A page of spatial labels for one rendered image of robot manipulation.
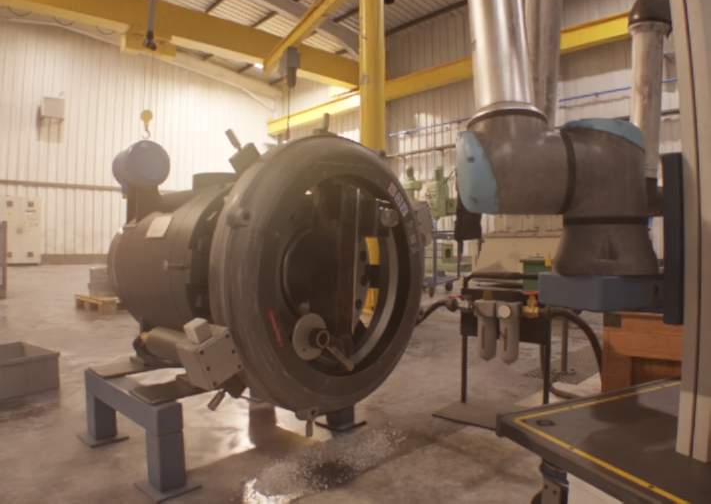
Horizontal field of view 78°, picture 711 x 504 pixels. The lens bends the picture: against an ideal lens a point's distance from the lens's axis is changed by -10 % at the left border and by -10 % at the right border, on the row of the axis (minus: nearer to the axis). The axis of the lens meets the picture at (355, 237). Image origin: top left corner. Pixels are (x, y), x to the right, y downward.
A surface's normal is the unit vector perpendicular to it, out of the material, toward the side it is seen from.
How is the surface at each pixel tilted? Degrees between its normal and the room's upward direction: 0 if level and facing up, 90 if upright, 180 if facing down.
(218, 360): 90
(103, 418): 90
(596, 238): 70
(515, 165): 85
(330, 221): 87
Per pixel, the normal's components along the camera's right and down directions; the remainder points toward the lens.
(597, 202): -0.55, -0.01
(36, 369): 0.87, 0.00
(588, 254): -0.66, -0.35
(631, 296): 0.34, -0.01
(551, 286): -0.94, 0.00
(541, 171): -0.07, 0.07
